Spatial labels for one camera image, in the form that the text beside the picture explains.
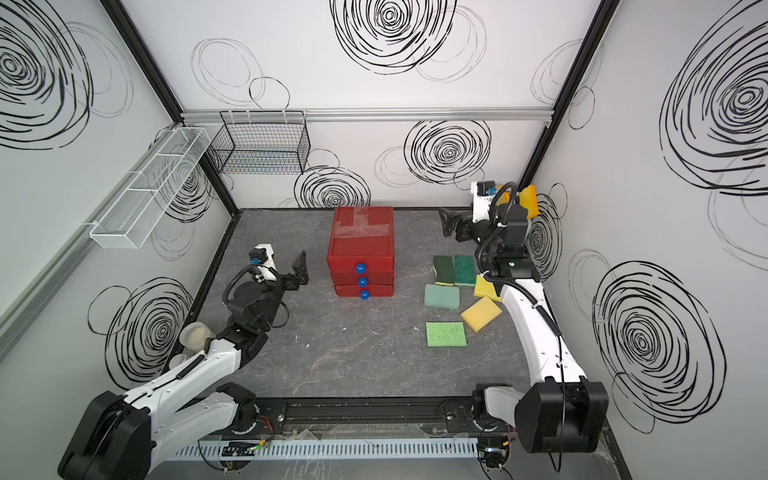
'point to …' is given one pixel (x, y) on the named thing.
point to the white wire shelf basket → (128, 221)
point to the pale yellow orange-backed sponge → (480, 314)
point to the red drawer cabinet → (361, 252)
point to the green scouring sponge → (464, 270)
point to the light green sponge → (446, 334)
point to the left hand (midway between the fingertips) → (286, 253)
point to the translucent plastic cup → (193, 336)
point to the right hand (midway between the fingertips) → (459, 209)
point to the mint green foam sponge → (442, 296)
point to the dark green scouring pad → (445, 270)
